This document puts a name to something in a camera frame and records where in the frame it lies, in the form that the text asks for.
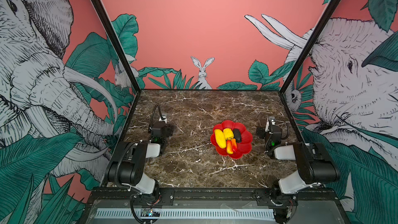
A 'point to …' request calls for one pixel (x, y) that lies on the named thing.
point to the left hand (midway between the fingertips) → (161, 121)
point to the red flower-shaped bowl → (243, 148)
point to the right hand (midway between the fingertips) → (266, 122)
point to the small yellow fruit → (228, 133)
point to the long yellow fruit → (221, 138)
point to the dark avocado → (237, 135)
